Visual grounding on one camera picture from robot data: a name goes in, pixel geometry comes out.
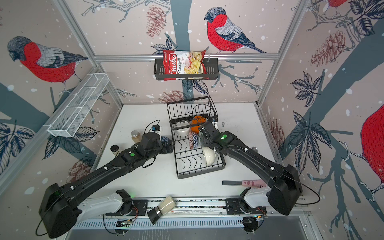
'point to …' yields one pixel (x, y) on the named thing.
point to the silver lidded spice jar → (136, 136)
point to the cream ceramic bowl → (209, 155)
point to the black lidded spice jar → (114, 149)
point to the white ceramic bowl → (182, 128)
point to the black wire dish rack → (193, 156)
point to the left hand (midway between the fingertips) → (169, 142)
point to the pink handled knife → (259, 183)
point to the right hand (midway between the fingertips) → (208, 139)
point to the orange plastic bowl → (196, 122)
